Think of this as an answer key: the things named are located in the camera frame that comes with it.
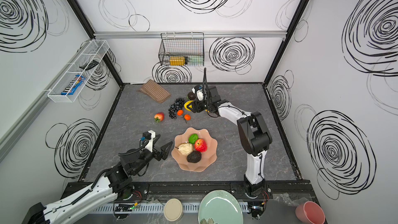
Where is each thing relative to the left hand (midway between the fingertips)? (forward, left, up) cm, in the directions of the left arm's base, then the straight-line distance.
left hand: (167, 139), depth 77 cm
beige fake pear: (-2, -9, -7) cm, 11 cm away
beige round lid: (-28, -6, -7) cm, 29 cm away
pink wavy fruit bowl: (-4, -21, -12) cm, 24 cm away
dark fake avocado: (-5, -14, -8) cm, 16 cm away
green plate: (-25, -27, -16) cm, 40 cm away
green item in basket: (+40, -13, +18) cm, 46 cm away
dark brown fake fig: (+38, -8, -11) cm, 40 cm away
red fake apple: (0, -17, -7) cm, 18 cm away
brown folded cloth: (+43, +20, -13) cm, 49 cm away
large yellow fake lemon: (+23, -8, +1) cm, 24 cm away
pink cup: (-27, -62, -4) cm, 68 cm away
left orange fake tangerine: (+24, -2, -12) cm, 27 cm away
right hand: (+24, -10, -1) cm, 26 cm away
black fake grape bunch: (+28, 0, -10) cm, 30 cm away
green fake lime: (+5, -12, -8) cm, 15 cm away
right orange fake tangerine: (+21, -7, -12) cm, 25 cm away
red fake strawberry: (+19, +11, -10) cm, 24 cm away
